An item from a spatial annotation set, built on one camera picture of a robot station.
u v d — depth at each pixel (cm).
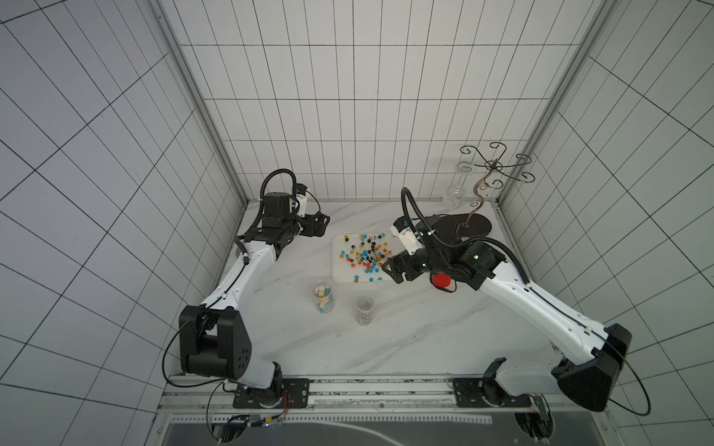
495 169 87
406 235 64
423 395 74
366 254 100
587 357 39
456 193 92
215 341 42
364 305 81
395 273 63
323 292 83
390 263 63
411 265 63
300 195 73
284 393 72
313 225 75
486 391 65
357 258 100
